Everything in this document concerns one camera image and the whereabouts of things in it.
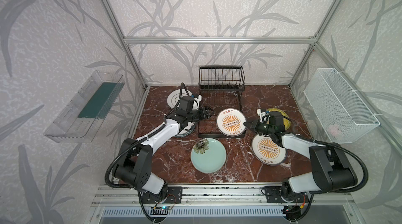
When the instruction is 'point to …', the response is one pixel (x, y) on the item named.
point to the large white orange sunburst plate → (267, 151)
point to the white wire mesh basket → (342, 114)
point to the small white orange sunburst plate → (230, 122)
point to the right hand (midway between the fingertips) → (243, 122)
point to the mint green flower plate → (208, 155)
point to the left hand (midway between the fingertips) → (211, 112)
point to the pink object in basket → (333, 129)
